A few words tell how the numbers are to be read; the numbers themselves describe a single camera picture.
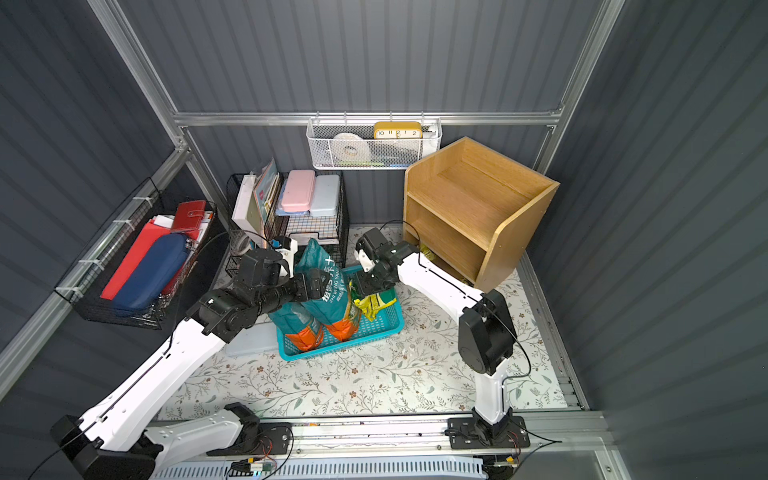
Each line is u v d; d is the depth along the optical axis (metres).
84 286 0.61
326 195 0.97
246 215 0.89
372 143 0.89
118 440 0.38
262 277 0.52
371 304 0.89
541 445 0.72
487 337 0.49
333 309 0.77
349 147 0.85
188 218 0.79
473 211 0.81
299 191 0.97
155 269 0.68
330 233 0.91
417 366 0.85
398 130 0.87
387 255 0.62
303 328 0.79
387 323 0.92
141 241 0.74
